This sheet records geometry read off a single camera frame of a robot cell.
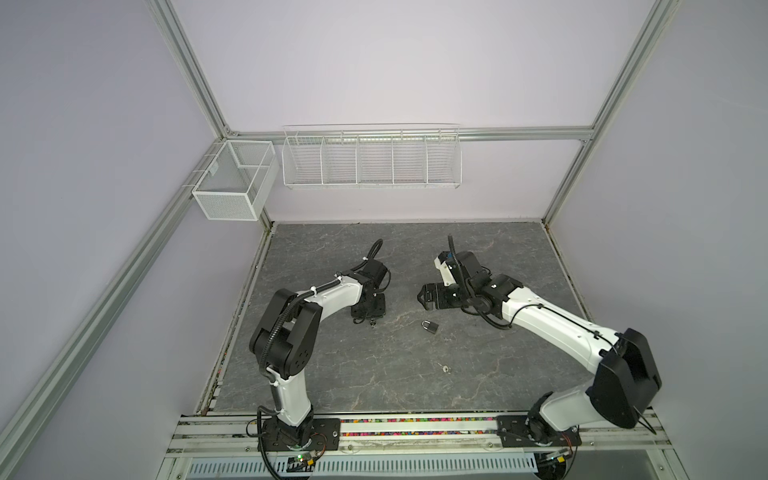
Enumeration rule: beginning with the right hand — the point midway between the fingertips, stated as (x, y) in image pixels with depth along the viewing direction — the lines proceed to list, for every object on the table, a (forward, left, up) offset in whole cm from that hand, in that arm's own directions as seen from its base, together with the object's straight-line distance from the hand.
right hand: (431, 297), depth 83 cm
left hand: (+1, +16, -13) cm, 21 cm away
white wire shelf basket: (+44, +18, +17) cm, 50 cm away
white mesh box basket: (+40, +64, +10) cm, 76 cm away
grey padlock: (-2, -1, -14) cm, 14 cm away
